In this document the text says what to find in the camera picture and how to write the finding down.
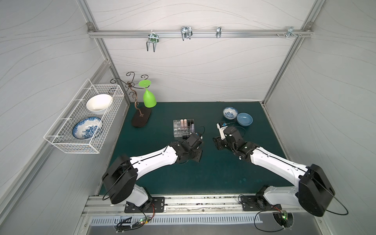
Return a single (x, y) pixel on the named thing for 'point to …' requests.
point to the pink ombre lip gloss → (185, 124)
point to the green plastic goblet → (149, 99)
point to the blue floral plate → (85, 128)
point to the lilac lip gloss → (192, 128)
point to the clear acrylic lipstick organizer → (177, 132)
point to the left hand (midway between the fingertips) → (199, 154)
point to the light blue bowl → (244, 119)
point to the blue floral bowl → (230, 113)
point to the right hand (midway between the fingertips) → (217, 135)
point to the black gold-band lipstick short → (188, 124)
